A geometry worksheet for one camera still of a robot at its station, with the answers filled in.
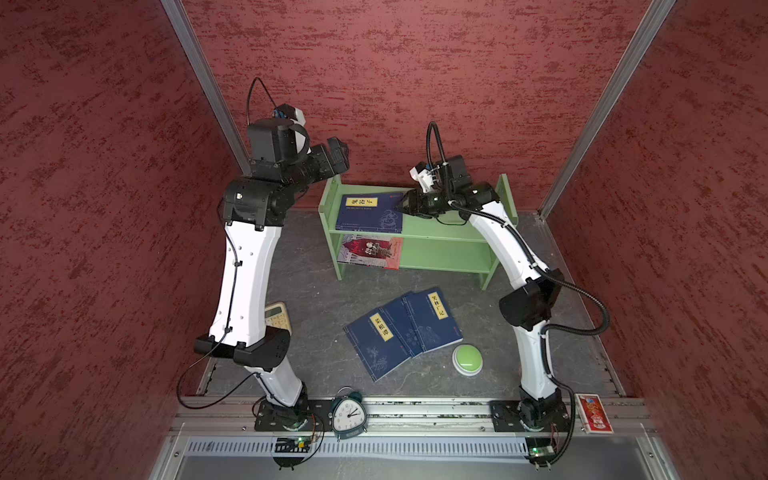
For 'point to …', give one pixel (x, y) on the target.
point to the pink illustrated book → (371, 250)
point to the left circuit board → (290, 451)
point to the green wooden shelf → (428, 245)
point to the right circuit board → (540, 451)
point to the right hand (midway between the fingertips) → (399, 213)
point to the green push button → (467, 360)
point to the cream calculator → (276, 315)
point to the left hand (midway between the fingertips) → (328, 160)
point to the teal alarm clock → (348, 416)
